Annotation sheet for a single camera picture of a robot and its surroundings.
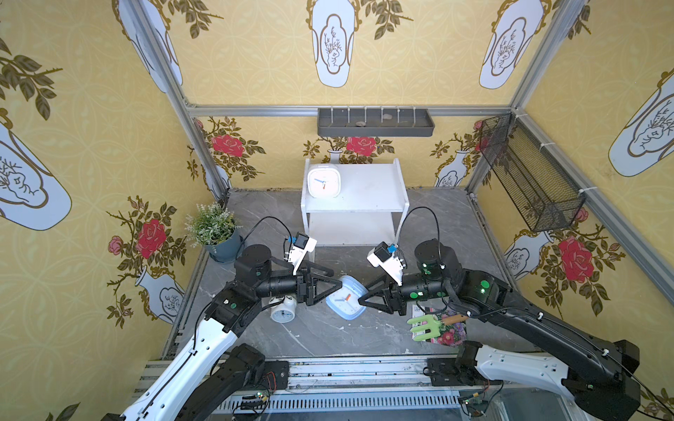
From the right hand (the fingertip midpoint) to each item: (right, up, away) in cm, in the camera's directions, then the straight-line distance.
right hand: (364, 303), depth 60 cm
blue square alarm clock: (-4, 0, +1) cm, 5 cm away
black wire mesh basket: (+59, +27, +24) cm, 69 cm away
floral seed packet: (+29, -17, +22) cm, 40 cm away
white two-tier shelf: (-2, +23, +14) cm, 27 cm away
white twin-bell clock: (-23, -9, +20) cm, 32 cm away
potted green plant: (-46, +16, +24) cm, 54 cm away
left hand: (-6, +4, +2) cm, 8 cm away
